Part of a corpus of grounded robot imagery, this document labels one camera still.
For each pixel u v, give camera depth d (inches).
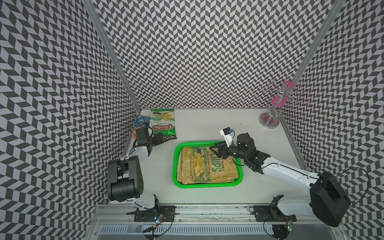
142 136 28.8
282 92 35.2
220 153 27.4
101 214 29.2
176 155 33.2
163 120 42.6
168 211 28.6
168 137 38.3
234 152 26.8
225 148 27.0
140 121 42.6
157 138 33.4
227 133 27.3
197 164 31.8
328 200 16.1
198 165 31.7
